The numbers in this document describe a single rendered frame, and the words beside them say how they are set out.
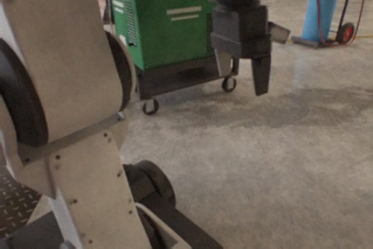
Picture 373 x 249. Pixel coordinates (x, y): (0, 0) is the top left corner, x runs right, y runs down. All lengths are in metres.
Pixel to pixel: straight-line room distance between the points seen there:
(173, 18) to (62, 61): 1.15
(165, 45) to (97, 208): 1.10
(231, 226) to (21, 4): 0.86
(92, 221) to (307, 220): 0.76
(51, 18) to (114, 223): 0.34
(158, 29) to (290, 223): 1.02
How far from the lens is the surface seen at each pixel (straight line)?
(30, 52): 0.35
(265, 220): 1.04
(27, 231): 0.85
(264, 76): 0.43
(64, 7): 0.36
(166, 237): 0.58
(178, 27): 1.49
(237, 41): 0.42
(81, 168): 0.47
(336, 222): 1.12
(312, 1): 2.90
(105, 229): 0.52
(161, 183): 0.88
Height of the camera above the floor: 0.78
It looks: 29 degrees down
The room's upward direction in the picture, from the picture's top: 1 degrees counter-clockwise
